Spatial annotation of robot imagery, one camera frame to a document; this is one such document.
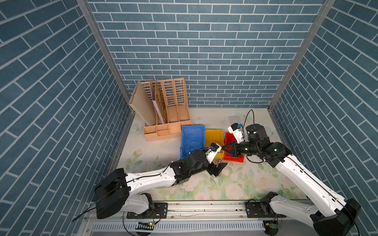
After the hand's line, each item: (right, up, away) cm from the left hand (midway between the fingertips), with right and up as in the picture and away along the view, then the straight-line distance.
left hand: (224, 160), depth 73 cm
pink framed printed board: (-38, +31, +21) cm, 53 cm away
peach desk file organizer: (-32, +39, +39) cm, 64 cm away
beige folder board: (-52, +33, +29) cm, 68 cm away
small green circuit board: (+23, -32, -1) cm, 40 cm away
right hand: (-1, +6, -1) cm, 7 cm away
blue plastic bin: (-17, +7, +29) cm, 34 cm away
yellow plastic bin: (-1, +9, +27) cm, 28 cm away
